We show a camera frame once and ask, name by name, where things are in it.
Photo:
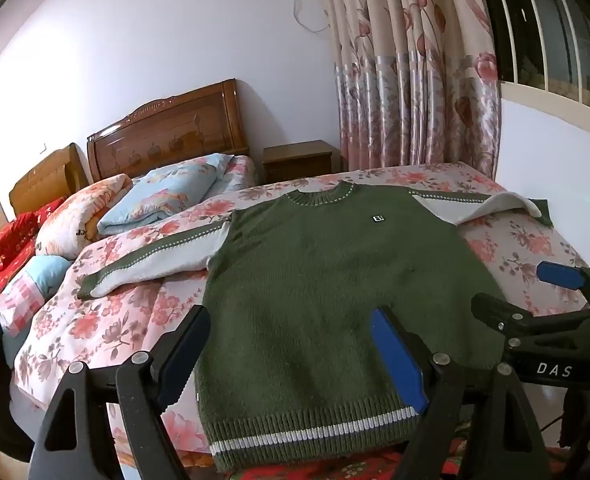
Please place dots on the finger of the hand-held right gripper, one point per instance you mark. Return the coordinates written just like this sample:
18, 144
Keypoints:
490, 310
557, 274

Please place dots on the wooden nightstand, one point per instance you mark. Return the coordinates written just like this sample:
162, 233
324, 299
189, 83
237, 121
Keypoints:
300, 162

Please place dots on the floral bed sheet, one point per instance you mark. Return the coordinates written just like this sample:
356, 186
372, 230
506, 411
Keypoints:
125, 320

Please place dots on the red quilt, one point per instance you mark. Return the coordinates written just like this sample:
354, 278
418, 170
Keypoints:
10, 245

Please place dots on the floral curtain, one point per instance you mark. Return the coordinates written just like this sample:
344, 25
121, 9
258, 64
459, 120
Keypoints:
405, 70

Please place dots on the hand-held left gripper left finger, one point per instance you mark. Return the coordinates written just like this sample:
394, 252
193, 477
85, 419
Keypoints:
185, 355

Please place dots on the small wooden headboard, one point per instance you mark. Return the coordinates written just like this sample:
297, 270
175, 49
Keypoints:
45, 180

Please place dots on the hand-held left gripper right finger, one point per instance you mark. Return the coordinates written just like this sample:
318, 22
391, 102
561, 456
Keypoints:
397, 360

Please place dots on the barred window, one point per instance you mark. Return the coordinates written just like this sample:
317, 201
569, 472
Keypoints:
540, 25

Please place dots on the large wooden headboard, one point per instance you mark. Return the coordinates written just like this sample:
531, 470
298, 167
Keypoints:
175, 130

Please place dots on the blue pink checked pillow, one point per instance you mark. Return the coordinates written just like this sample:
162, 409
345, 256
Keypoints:
50, 267

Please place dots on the red floral cloth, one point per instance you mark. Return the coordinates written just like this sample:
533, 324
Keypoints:
370, 467

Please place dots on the pink checkered cloth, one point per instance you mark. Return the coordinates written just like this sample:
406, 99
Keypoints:
20, 300

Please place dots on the light blue floral pillow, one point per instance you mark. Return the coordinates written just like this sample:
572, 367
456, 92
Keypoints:
160, 195

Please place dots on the green knit sweater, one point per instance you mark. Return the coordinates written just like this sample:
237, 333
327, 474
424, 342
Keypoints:
300, 285

